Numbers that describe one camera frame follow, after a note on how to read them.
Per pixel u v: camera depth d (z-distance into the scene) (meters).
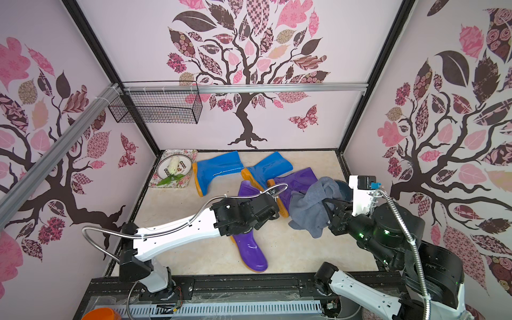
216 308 0.71
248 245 0.79
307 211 0.55
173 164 1.08
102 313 0.63
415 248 0.30
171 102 0.95
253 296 0.73
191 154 1.18
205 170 1.04
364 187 0.41
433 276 0.30
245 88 0.94
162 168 1.10
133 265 0.39
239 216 0.47
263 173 1.06
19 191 0.51
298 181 1.03
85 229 0.41
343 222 0.42
